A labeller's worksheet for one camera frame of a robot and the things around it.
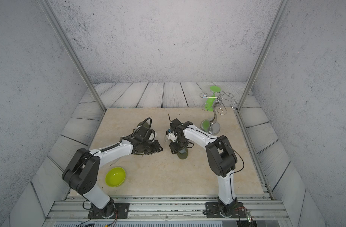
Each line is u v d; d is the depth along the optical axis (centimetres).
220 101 86
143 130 73
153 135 76
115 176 84
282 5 70
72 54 87
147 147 76
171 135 86
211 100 100
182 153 89
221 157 51
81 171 46
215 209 73
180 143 78
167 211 74
